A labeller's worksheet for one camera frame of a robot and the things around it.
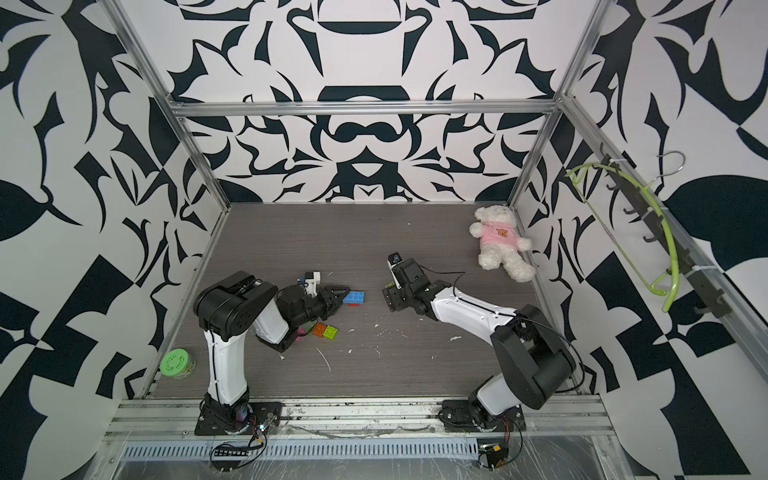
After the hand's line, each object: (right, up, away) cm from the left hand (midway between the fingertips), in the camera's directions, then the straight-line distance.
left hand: (349, 285), depth 93 cm
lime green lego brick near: (-5, -12, -6) cm, 14 cm away
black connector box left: (-26, -37, -20) cm, 49 cm away
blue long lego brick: (+3, -3, -1) cm, 4 cm away
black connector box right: (+37, -36, -21) cm, 56 cm away
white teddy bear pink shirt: (+49, +12, +6) cm, 51 cm away
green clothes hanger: (+65, +33, -8) cm, 73 cm away
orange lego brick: (-8, -11, -6) cm, 15 cm away
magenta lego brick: (-12, -11, -9) cm, 19 cm away
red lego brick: (+2, -6, +1) cm, 6 cm away
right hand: (+15, +1, -2) cm, 15 cm away
